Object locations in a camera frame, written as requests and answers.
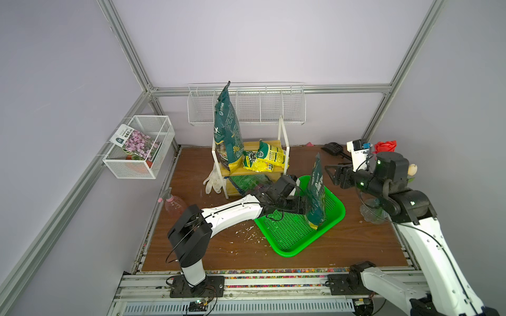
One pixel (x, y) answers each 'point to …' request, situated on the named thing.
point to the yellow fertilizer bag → (265, 158)
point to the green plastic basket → (290, 234)
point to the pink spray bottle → (173, 204)
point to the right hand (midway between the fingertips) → (333, 164)
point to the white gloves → (213, 181)
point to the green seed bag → (247, 184)
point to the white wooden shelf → (277, 171)
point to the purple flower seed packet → (136, 143)
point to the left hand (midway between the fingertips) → (304, 208)
